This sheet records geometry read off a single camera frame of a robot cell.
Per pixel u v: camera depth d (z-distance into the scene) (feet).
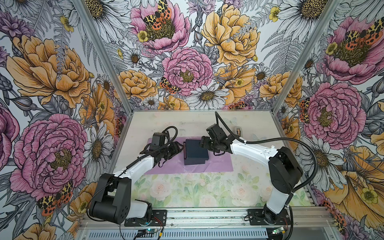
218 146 2.22
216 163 3.05
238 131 3.37
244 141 1.92
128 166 1.66
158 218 2.42
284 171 1.55
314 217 2.52
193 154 2.93
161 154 2.29
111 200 1.38
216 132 2.30
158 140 2.29
